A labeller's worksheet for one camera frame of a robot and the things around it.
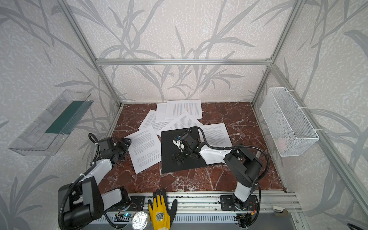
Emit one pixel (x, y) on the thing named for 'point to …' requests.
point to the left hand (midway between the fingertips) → (131, 138)
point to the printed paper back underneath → (161, 113)
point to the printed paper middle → (150, 120)
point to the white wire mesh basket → (291, 132)
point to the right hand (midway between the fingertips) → (178, 151)
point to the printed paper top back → (175, 108)
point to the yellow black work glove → (161, 216)
